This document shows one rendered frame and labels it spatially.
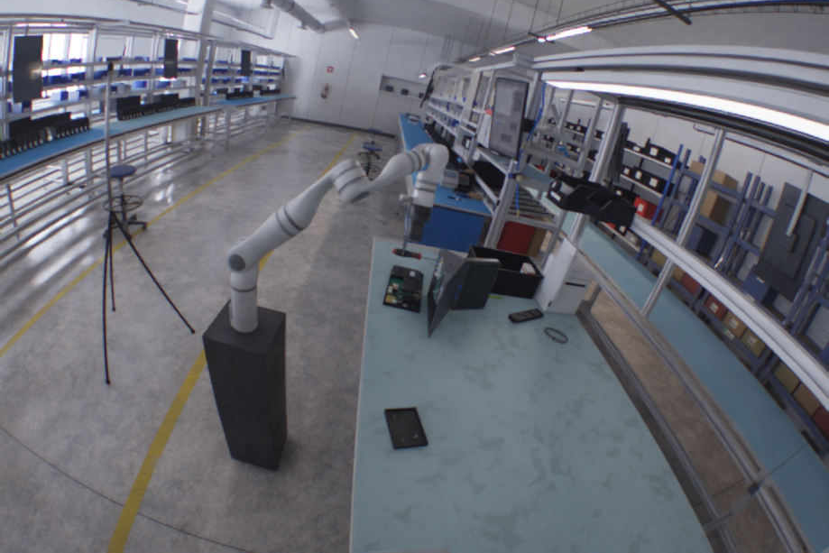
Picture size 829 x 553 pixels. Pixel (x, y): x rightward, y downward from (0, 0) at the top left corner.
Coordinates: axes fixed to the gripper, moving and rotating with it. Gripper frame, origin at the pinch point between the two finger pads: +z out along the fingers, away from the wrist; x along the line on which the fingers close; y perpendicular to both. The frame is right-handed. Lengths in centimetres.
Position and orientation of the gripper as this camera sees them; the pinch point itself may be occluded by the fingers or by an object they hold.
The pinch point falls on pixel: (401, 255)
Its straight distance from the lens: 117.3
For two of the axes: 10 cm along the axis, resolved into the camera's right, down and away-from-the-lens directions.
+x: -0.4, -2.0, 9.8
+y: 9.7, 2.1, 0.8
